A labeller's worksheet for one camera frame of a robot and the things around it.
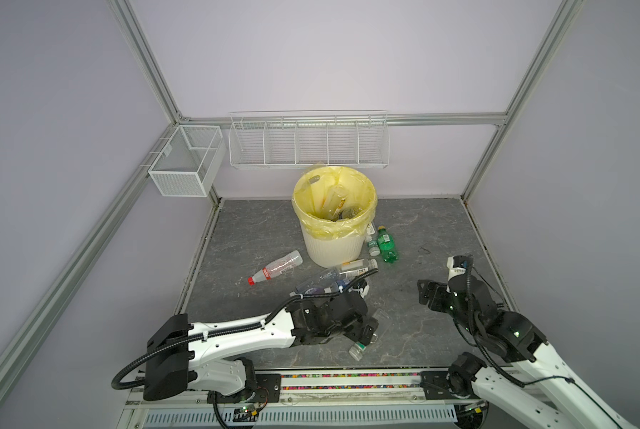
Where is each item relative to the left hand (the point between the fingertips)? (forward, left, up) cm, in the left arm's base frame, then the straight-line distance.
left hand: (362, 323), depth 72 cm
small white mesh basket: (+60, +58, +12) cm, 84 cm away
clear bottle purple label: (+18, +9, -11) cm, 23 cm away
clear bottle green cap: (+32, -10, -11) cm, 36 cm away
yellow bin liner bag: (+40, +15, +7) cm, 43 cm away
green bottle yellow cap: (+32, -14, -8) cm, 36 cm away
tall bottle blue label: (+39, -1, +2) cm, 39 cm away
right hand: (+7, -20, +6) cm, 22 cm away
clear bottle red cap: (+25, +25, -9) cm, 36 cm away
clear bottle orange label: (+23, -2, -10) cm, 25 cm away
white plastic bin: (+33, +6, -16) cm, 37 cm away
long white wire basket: (+63, +16, +17) cm, 67 cm away
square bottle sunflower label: (+45, +5, +2) cm, 45 cm away
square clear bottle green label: (+3, -8, -11) cm, 14 cm away
